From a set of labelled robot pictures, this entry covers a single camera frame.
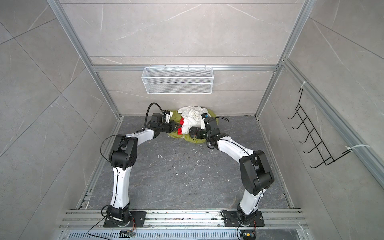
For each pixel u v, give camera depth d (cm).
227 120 70
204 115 81
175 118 106
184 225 73
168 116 95
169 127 93
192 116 101
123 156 61
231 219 73
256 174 48
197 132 80
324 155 61
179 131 99
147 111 85
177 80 101
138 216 75
